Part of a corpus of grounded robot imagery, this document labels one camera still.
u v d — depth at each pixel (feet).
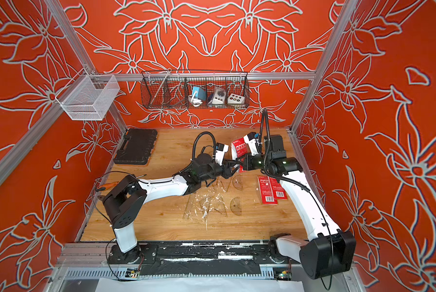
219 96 2.97
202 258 2.39
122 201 1.65
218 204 2.87
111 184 3.05
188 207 2.84
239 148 2.50
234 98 3.09
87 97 2.93
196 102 2.80
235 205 2.86
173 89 3.29
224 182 3.11
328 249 1.22
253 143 2.23
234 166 2.61
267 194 2.93
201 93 2.79
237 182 3.11
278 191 2.94
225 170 2.34
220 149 2.37
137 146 3.50
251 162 2.15
